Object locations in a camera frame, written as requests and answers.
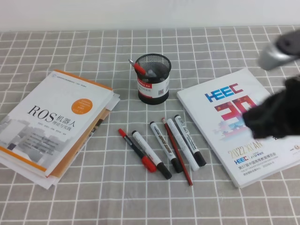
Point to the red capped thin pen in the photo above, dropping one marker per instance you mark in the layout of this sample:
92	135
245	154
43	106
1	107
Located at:
148	164

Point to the red pencil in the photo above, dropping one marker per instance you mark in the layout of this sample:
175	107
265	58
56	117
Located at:
177	153

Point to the white marker black cap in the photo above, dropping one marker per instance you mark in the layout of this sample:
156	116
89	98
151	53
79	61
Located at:
152	155

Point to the white HEEC conference book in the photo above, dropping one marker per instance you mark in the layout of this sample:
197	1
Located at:
216	107

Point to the white ROS robotics book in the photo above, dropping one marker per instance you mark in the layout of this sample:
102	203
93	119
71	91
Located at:
40	131

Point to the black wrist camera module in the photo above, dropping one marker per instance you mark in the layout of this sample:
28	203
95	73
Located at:
285	49

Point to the red utility knife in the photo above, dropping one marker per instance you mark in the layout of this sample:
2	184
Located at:
141	70

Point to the white marker black printed label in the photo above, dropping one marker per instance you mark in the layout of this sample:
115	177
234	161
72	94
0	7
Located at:
190	142

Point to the white plain marker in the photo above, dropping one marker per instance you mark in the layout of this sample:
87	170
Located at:
182	145

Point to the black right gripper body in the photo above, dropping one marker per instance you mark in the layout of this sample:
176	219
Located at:
278	115

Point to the grey checkered tablecloth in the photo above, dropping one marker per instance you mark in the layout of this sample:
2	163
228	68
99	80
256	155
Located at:
107	184

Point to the black mesh pen holder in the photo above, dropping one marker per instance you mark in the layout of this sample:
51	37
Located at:
153	87

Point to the orange covered book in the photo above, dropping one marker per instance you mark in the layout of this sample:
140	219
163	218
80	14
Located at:
70	156

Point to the white office marker black caps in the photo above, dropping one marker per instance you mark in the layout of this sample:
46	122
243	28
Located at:
165	146

